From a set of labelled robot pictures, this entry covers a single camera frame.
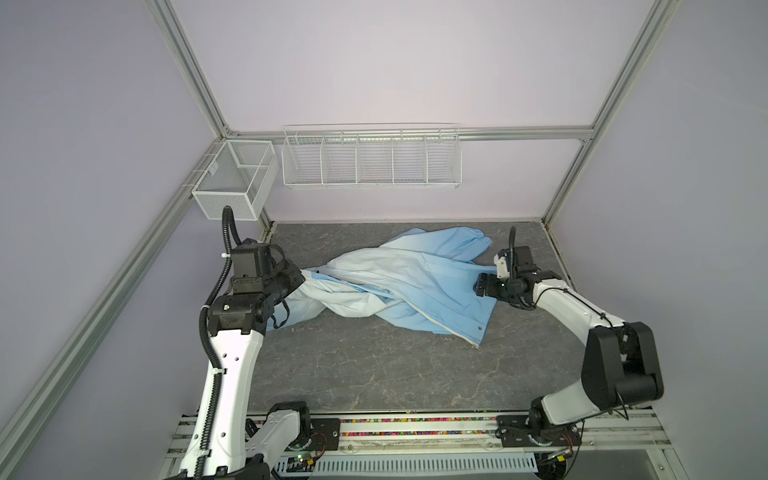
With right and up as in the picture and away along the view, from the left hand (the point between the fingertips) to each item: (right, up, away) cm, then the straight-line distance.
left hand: (298, 273), depth 71 cm
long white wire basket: (+14, +37, +27) cm, 48 cm away
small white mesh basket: (-31, +32, +32) cm, 55 cm away
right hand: (+52, -7, +20) cm, 56 cm away
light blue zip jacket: (+32, -4, +24) cm, 40 cm away
